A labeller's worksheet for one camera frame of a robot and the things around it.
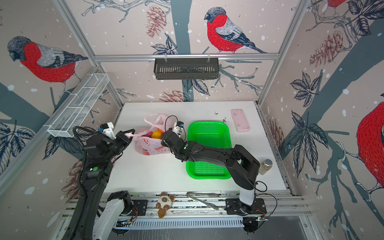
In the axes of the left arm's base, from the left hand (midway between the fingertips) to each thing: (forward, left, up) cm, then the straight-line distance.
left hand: (133, 130), depth 71 cm
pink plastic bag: (-2, -4, -13) cm, 14 cm away
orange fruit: (+12, -5, -22) cm, 25 cm away
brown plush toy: (-27, -14, -25) cm, 40 cm away
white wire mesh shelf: (+7, +33, +2) cm, 33 cm away
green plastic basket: (+16, -42, -28) cm, 54 cm away
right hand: (+3, -12, -13) cm, 18 cm away
